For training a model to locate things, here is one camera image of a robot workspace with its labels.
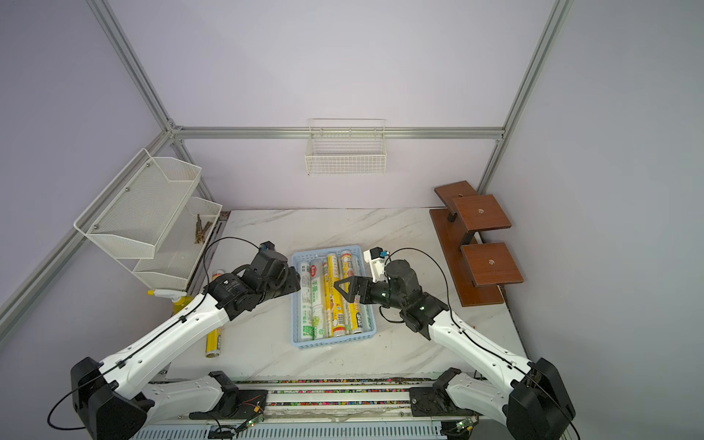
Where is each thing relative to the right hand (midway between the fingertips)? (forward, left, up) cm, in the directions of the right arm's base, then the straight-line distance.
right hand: (346, 289), depth 75 cm
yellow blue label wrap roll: (-1, -3, -12) cm, 13 cm away
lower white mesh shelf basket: (+21, +59, -7) cm, 63 cm away
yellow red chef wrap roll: (+4, +4, -12) cm, 14 cm away
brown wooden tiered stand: (+9, -41, -4) cm, 42 cm away
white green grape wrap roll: (+5, +10, -15) cm, 19 cm away
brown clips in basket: (+27, +52, -4) cm, 59 cm away
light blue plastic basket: (-4, +15, -15) cm, 21 cm away
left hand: (+4, +16, -1) cm, 16 cm away
